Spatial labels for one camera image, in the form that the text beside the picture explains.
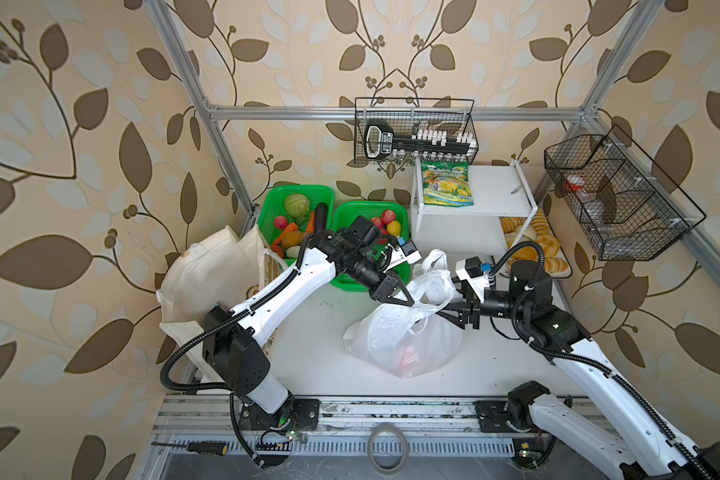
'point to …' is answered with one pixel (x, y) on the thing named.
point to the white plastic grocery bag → (408, 337)
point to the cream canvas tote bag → (219, 269)
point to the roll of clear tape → (382, 428)
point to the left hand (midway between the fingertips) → (413, 302)
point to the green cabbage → (297, 205)
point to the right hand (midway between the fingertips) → (437, 299)
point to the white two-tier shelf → (498, 191)
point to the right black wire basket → (621, 202)
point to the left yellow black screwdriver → (201, 447)
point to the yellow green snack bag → (446, 183)
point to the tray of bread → (535, 227)
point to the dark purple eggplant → (321, 217)
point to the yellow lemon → (393, 228)
